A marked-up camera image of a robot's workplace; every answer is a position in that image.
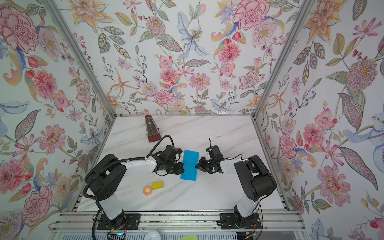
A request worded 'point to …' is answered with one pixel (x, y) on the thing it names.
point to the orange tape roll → (147, 190)
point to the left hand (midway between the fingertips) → (186, 172)
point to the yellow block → (157, 185)
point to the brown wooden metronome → (152, 129)
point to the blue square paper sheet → (190, 165)
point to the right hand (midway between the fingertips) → (195, 165)
